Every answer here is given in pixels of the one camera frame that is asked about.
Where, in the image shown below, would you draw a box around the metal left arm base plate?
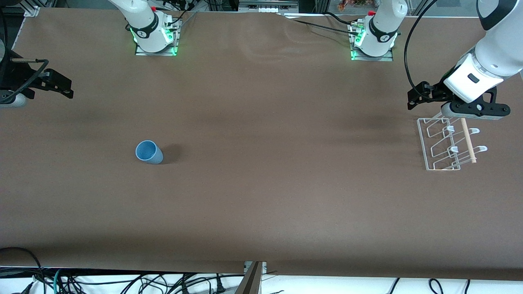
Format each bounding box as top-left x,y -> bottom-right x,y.
349,20 -> 395,62

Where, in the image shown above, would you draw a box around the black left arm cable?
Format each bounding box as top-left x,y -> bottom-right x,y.
404,0 -> 440,100

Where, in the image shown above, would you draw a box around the brown table cover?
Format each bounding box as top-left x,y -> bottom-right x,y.
0,7 -> 523,281

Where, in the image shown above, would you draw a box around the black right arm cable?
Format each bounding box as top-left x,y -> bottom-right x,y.
0,58 -> 49,100

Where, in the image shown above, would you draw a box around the white power strip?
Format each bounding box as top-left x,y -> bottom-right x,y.
238,0 -> 299,13

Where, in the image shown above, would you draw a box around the black cable with plug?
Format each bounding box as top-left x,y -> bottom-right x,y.
210,274 -> 227,294

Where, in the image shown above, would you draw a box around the white wire cup rack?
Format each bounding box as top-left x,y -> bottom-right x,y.
417,116 -> 488,171

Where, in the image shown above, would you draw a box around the blue plastic cup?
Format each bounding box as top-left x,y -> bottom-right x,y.
135,140 -> 164,165

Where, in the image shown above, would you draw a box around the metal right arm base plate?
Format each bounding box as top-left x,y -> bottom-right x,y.
135,16 -> 181,57

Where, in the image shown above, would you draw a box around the long black table cable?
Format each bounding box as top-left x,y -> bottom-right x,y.
282,14 -> 360,36

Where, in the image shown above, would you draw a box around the thick black looped cable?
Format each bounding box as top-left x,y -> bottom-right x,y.
0,247 -> 46,294

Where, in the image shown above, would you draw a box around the aluminium frame profile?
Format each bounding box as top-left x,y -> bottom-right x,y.
22,0 -> 41,18

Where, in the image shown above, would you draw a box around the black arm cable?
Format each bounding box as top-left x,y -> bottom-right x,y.
0,58 -> 49,100
404,0 -> 440,100

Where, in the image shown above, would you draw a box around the orange red item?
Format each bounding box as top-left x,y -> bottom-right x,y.
337,0 -> 370,12

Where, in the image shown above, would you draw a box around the brown angled post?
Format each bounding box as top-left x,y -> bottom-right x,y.
234,261 -> 263,294

